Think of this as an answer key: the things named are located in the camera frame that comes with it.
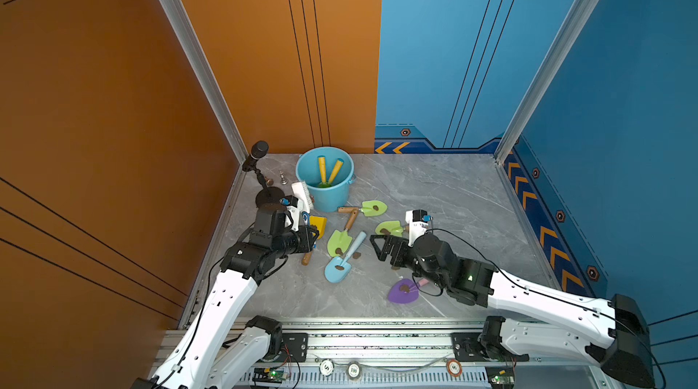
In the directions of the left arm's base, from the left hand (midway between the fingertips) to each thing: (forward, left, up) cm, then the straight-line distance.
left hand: (317, 229), depth 76 cm
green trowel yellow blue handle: (+30, -3, -6) cm, 30 cm away
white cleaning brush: (+5, +3, +9) cm, 11 cm away
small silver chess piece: (+31, +19, -16) cm, 40 cm away
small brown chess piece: (+31, +25, -17) cm, 43 cm away
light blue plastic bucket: (+29, 0, -9) cm, 31 cm away
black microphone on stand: (+23, +23, -15) cm, 36 cm away
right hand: (-4, -17, +2) cm, 18 cm away
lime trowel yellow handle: (+29, +2, -9) cm, 31 cm away
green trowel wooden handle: (+14, -9, -16) cm, 23 cm away
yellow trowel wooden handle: (-1, +6, -17) cm, 18 cm away
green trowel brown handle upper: (+20, -15, -18) cm, 31 cm away
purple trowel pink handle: (-11, -26, -19) cm, 34 cm away
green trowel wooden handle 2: (+11, -23, -17) cm, 30 cm away
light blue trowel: (-5, -5, -18) cm, 20 cm away
